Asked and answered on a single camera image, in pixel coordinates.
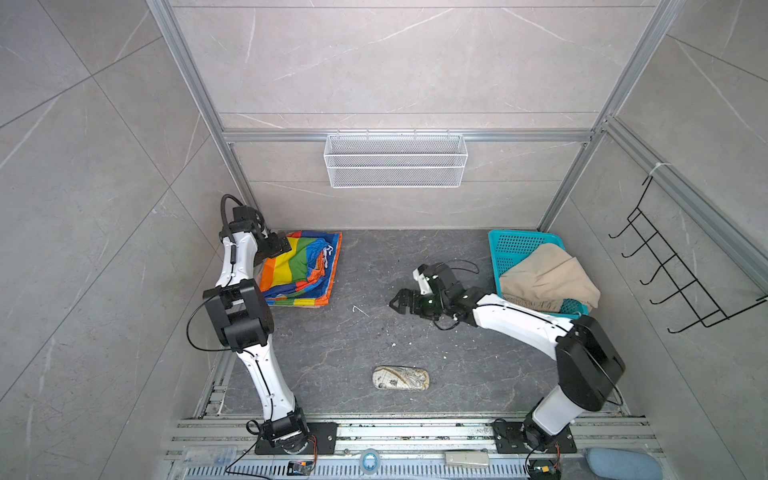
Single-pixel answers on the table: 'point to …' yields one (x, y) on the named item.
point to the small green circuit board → (299, 467)
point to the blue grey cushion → (623, 464)
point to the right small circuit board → (544, 469)
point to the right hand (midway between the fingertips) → (402, 303)
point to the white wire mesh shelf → (395, 161)
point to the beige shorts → (545, 278)
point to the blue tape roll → (370, 461)
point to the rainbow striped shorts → (302, 277)
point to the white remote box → (466, 458)
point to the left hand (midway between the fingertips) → (276, 243)
